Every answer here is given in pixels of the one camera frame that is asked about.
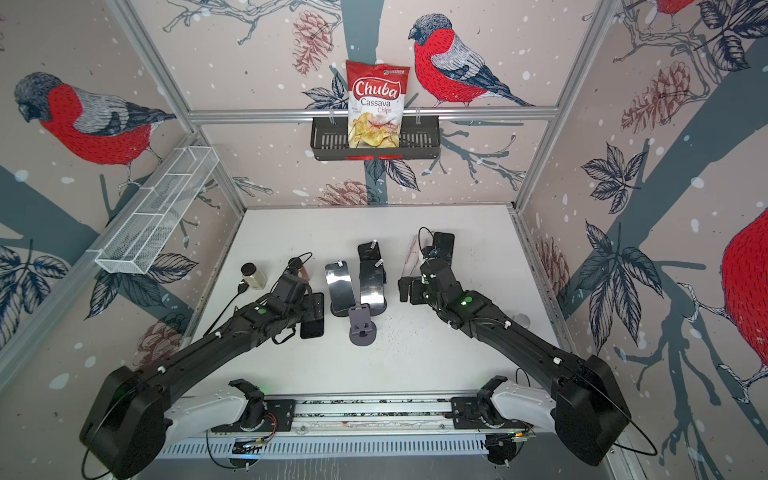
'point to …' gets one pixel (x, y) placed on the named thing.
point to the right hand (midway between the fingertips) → (408, 286)
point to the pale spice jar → (254, 277)
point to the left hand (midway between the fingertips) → (310, 304)
